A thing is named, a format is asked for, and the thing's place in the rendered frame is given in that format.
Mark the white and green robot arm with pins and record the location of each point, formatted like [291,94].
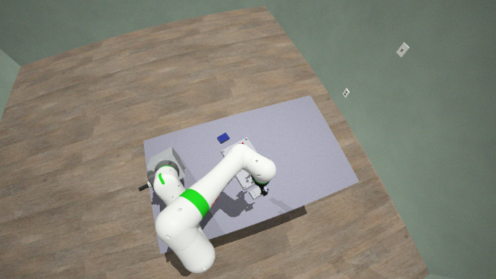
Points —
[178,225]

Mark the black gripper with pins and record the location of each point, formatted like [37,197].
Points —
[264,190]

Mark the blue rectangular plate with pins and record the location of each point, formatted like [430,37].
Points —
[224,137]

